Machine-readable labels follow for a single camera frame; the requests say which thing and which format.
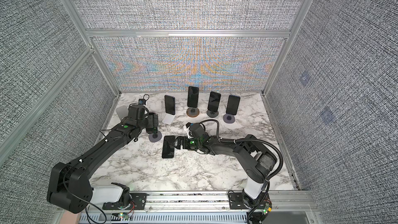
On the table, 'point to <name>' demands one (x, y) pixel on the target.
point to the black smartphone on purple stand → (232, 104)
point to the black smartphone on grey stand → (214, 101)
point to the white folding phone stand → (168, 118)
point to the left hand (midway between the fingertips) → (150, 116)
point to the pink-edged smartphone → (153, 123)
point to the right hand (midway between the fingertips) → (177, 144)
